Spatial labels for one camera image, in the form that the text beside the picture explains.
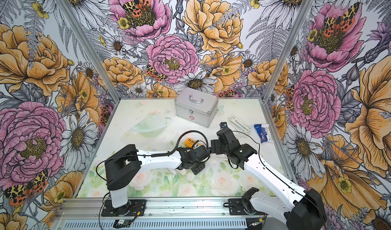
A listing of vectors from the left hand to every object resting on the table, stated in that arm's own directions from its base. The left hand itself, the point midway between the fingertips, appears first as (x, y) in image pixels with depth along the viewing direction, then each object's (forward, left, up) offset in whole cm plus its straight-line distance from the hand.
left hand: (196, 166), depth 87 cm
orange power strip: (+14, +4, +2) cm, 14 cm away
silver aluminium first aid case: (+32, 0, +14) cm, 35 cm away
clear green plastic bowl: (+31, +31, -5) cm, 44 cm away
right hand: (+6, -13, +12) cm, 19 cm away
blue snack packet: (+21, -42, +2) cm, 47 cm away
